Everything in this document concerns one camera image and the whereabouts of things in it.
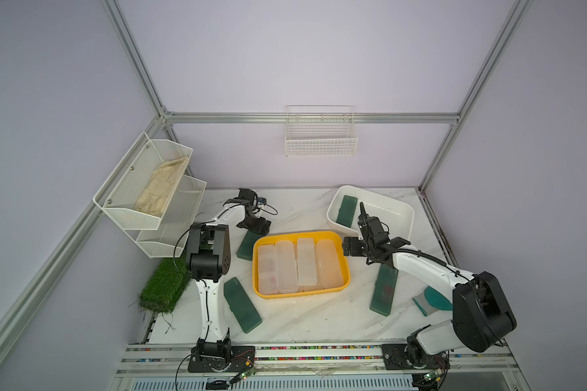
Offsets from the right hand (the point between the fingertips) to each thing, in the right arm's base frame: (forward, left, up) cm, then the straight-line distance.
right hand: (356, 247), depth 91 cm
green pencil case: (-18, +42, -6) cm, 47 cm away
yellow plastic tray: (+6, +24, -1) cm, 25 cm away
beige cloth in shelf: (+6, +68, +24) cm, 73 cm away
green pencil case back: (+24, -1, -7) cm, 25 cm away
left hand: (+13, +40, -5) cm, 42 cm away
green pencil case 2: (-15, -8, -5) cm, 18 cm away
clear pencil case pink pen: (-7, +34, -3) cm, 35 cm away
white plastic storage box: (+20, -23, -7) cm, 31 cm away
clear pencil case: (-5, +27, -3) cm, 27 cm away
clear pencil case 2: (-7, +19, -3) cm, 20 cm away
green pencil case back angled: (+2, +44, -4) cm, 44 cm away
